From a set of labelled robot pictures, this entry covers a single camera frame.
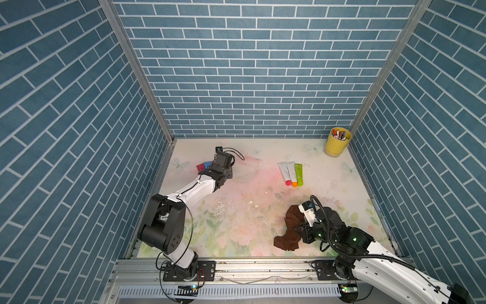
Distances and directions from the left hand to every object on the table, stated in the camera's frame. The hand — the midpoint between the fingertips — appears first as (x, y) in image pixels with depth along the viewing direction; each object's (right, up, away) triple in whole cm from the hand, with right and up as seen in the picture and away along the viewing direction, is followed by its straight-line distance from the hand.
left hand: (228, 167), depth 93 cm
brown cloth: (+28, -28, -16) cm, 42 cm away
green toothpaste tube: (+38, -3, +12) cm, 40 cm away
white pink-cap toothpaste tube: (+30, -4, +10) cm, 32 cm away
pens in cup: (+63, +18, +16) cm, 68 cm away
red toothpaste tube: (-17, -1, +12) cm, 21 cm away
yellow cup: (+59, +14, +11) cm, 62 cm away
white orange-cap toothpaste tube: (+34, -2, +12) cm, 37 cm away
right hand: (+30, -25, -15) cm, 42 cm away
